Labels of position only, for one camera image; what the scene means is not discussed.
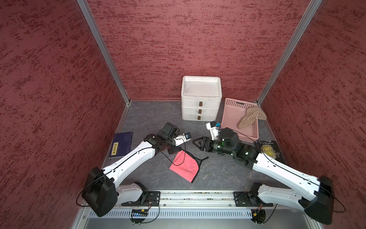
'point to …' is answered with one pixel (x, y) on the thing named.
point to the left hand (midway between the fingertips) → (176, 144)
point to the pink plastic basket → (232, 112)
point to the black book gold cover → (270, 148)
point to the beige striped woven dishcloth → (252, 113)
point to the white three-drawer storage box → (201, 96)
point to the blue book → (121, 144)
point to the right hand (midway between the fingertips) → (195, 145)
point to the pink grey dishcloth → (187, 165)
